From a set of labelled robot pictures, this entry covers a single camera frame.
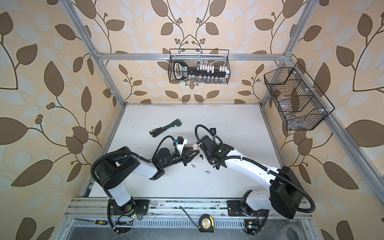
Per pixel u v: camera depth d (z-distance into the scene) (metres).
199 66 0.81
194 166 0.88
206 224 0.68
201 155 0.92
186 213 0.73
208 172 0.86
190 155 0.79
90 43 0.86
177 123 1.08
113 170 0.49
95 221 0.71
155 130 1.02
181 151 0.74
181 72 0.85
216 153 0.58
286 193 0.41
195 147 0.80
